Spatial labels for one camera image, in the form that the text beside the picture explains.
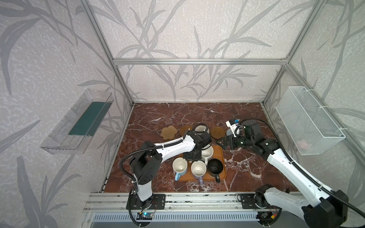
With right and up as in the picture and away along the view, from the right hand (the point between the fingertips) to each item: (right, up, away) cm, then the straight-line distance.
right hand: (221, 135), depth 77 cm
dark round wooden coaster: (-23, 0, +28) cm, 36 cm away
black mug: (-2, -20, +7) cm, 22 cm away
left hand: (-14, -14, +8) cm, 21 cm away
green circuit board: (-40, -40, -6) cm, 57 cm away
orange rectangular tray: (+1, -14, +15) cm, 20 cm away
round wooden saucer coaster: (+3, -2, +25) cm, 25 cm away
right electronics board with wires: (+23, -43, -3) cm, 49 cm away
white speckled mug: (-6, -14, +14) cm, 21 cm away
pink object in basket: (+41, -4, -3) cm, 42 cm away
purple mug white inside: (-12, -21, +7) cm, 25 cm away
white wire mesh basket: (+36, +5, -15) cm, 40 cm away
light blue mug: (-23, -20, +8) cm, 32 cm away
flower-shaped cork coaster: (-33, -2, +26) cm, 42 cm away
